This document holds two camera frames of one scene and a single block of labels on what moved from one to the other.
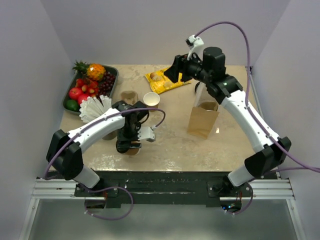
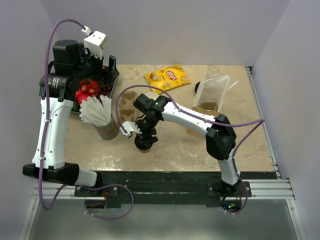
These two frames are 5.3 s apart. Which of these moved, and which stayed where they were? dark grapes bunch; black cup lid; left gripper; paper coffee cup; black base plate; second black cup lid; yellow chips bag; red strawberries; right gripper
Moved: paper coffee cup; left gripper; right gripper; black cup lid
Stayed: red strawberries; black base plate; second black cup lid; dark grapes bunch; yellow chips bag
